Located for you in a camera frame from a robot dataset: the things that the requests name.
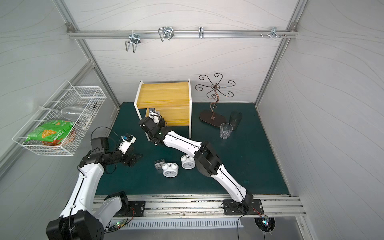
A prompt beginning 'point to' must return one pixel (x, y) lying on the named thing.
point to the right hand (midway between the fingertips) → (155, 119)
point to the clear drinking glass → (225, 129)
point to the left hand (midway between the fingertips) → (135, 151)
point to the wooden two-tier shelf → (172, 100)
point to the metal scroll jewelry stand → (213, 118)
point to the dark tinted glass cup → (235, 118)
